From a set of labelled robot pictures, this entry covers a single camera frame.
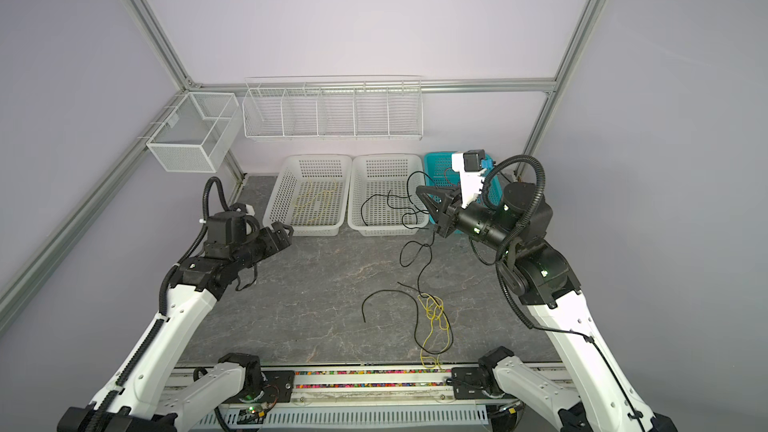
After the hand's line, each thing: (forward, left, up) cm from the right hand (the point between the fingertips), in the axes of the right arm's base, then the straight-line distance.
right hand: (418, 193), depth 55 cm
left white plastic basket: (+39, +39, -44) cm, 71 cm away
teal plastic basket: (+46, -12, -40) cm, 62 cm away
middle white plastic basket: (+41, +14, -35) cm, 55 cm away
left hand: (+5, +35, -23) cm, 42 cm away
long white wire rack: (+51, +24, -14) cm, 58 cm away
